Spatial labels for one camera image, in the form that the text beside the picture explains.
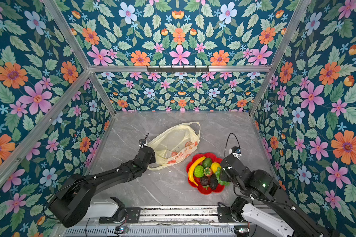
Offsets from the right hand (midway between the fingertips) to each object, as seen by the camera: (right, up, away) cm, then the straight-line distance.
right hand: (221, 168), depth 68 cm
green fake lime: (-4, -2, +20) cm, 20 cm away
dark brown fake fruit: (-7, -10, +12) cm, 17 cm away
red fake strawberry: (-5, -6, +13) cm, 15 cm away
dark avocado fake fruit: (-2, -11, +12) cm, 16 cm away
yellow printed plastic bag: (-25, +7, +34) cm, 43 cm away
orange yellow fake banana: (-14, -7, +13) cm, 20 cm away
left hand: (-37, +6, +20) cm, 43 cm away
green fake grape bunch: (0, -6, +5) cm, 7 cm away
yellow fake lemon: (-1, -4, +16) cm, 16 cm away
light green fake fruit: (-10, -6, +14) cm, 18 cm away
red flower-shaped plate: (-11, 0, +21) cm, 23 cm away
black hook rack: (-22, +56, +24) cm, 65 cm away
